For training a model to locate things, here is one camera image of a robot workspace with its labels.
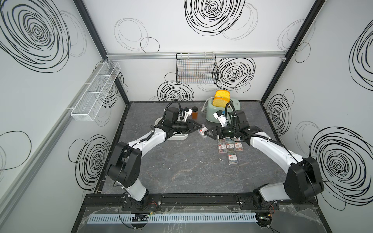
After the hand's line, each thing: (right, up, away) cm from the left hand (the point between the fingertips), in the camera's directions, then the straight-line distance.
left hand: (200, 128), depth 80 cm
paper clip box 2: (+25, -13, +11) cm, 31 cm away
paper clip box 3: (+20, -19, +7) cm, 28 cm away
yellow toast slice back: (+18, +21, +16) cm, 32 cm away
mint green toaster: (+9, +11, +16) cm, 22 cm away
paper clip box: (+1, -1, -1) cm, 2 cm away
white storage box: (-12, -3, -7) cm, 14 cm away
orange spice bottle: (-5, +9, +1) cm, 10 cm away
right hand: (+5, -3, -1) cm, 6 cm away
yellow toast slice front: (+14, +16, +13) cm, 24 cm away
